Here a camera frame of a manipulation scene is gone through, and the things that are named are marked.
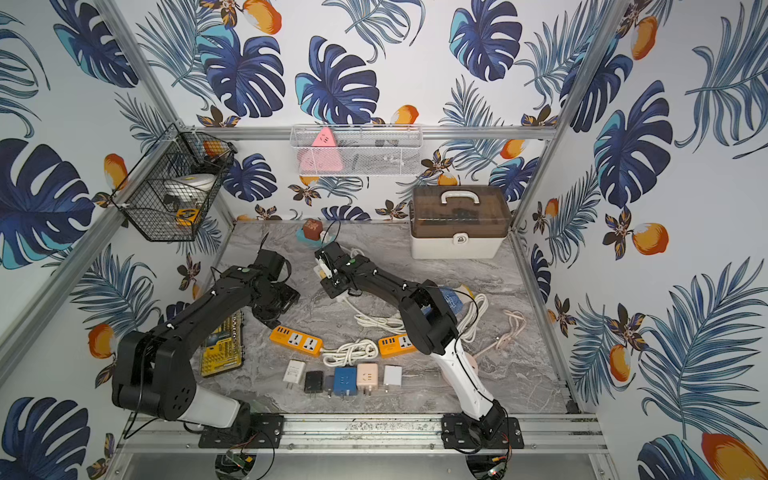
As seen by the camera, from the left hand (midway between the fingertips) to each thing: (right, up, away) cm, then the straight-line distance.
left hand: (292, 303), depth 86 cm
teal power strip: (-6, +21, +28) cm, 35 cm away
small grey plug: (+12, -21, -7) cm, 25 cm away
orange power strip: (+5, -12, 0) cm, 13 cm away
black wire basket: (-33, +31, -4) cm, 46 cm away
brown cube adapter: (+1, +23, +20) cm, 31 cm away
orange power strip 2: (+30, -12, 0) cm, 33 cm away
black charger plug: (+7, -20, -6) cm, 22 cm away
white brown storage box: (+50, +24, +9) cm, 56 cm away
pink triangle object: (+8, +44, +4) cm, 44 cm away
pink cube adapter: (+22, -18, -8) cm, 30 cm away
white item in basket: (-25, +32, -7) cm, 42 cm away
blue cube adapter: (+16, -19, -8) cm, 26 cm away
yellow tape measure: (-27, +24, -5) cm, 37 cm away
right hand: (+10, +5, +12) cm, 16 cm away
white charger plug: (+1, -18, -4) cm, 19 cm away
